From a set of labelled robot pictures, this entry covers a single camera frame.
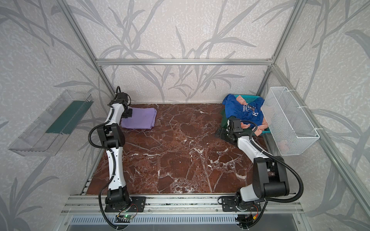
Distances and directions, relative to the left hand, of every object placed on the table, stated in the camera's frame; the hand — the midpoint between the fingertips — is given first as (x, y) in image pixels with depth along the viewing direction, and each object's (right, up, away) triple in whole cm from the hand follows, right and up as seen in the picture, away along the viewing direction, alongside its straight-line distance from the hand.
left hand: (127, 110), depth 108 cm
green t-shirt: (+75, -9, +2) cm, 75 cm away
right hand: (+69, -14, -15) cm, 72 cm away
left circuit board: (+17, -55, -38) cm, 68 cm away
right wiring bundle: (+77, -58, -36) cm, 103 cm away
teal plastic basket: (+97, +9, +7) cm, 97 cm away
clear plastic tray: (-16, -14, -44) cm, 49 cm away
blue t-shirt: (+92, -2, -6) cm, 93 cm away
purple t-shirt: (+12, -6, 0) cm, 13 cm away
